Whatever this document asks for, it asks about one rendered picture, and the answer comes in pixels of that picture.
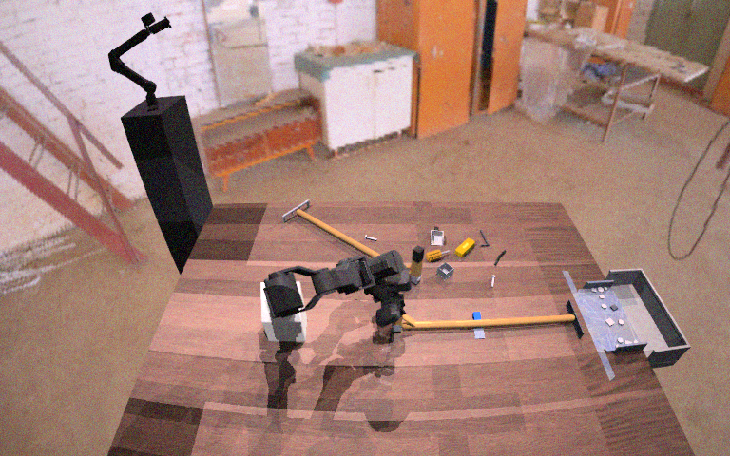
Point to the yellow rectangular block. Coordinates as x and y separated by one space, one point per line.
465 247

